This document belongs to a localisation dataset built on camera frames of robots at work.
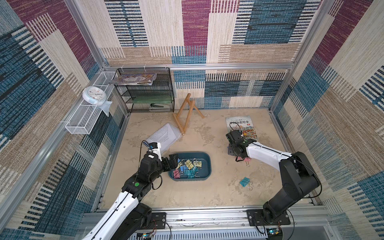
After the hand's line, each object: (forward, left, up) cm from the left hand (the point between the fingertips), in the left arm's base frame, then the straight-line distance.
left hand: (171, 155), depth 78 cm
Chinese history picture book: (+34, -49, -15) cm, 61 cm away
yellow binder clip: (0, -9, -12) cm, 15 cm away
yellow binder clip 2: (+1, -15, -12) cm, 19 cm away
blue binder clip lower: (0, -5, -15) cm, 16 cm away
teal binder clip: (-4, -10, -13) cm, 17 cm away
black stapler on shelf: (+44, +16, -6) cm, 48 cm away
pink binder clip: (-4, -2, -15) cm, 16 cm away
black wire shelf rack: (+52, +22, +2) cm, 56 cm away
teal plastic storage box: (-3, -18, -17) cm, 25 cm away
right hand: (+11, -37, -12) cm, 40 cm away
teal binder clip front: (-9, -40, -15) cm, 44 cm away
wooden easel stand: (+40, -3, -14) cm, 43 cm away
